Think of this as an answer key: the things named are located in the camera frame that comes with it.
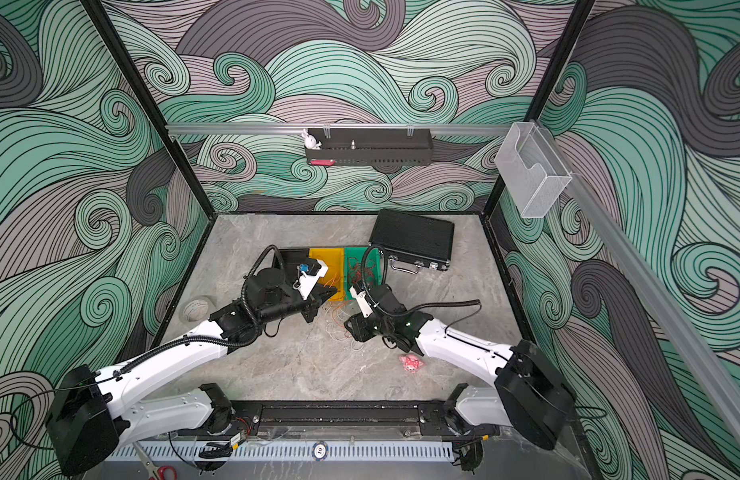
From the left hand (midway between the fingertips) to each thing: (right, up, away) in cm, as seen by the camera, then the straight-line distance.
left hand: (335, 287), depth 74 cm
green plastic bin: (+7, +7, +27) cm, 29 cm away
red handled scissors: (-40, -40, -8) cm, 58 cm away
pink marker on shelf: (-5, +36, +16) cm, 40 cm away
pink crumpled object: (+20, -21, +3) cm, 29 cm away
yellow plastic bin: (-3, +5, +26) cm, 27 cm away
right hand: (+4, -11, +7) cm, 14 cm away
